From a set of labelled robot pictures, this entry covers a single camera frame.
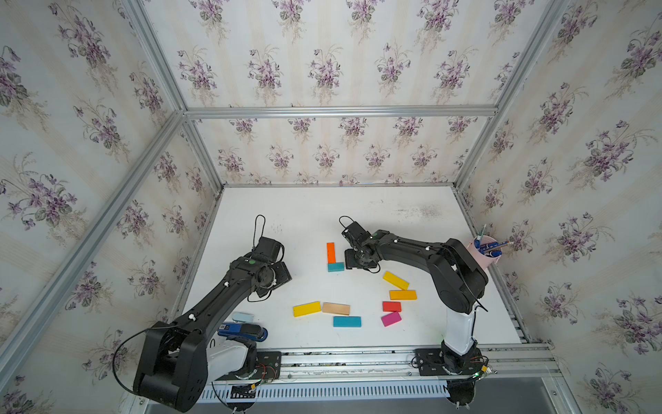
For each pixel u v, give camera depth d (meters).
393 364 0.75
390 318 0.83
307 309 0.84
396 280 0.91
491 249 0.88
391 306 0.85
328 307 0.84
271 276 0.71
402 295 0.88
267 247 0.67
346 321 0.82
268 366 0.72
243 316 0.83
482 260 0.86
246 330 0.77
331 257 0.96
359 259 0.82
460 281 0.50
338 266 0.93
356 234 0.76
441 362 0.66
